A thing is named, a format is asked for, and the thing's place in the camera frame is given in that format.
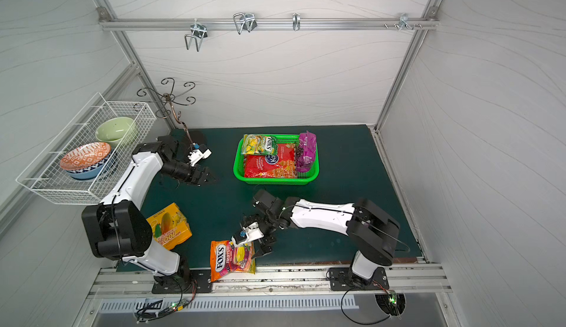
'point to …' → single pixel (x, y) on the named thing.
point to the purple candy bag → (305, 152)
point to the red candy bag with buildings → (282, 165)
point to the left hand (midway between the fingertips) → (211, 181)
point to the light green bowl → (114, 130)
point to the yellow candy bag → (170, 227)
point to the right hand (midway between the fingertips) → (247, 236)
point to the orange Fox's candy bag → (225, 258)
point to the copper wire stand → (166, 98)
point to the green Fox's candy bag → (259, 144)
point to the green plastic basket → (303, 178)
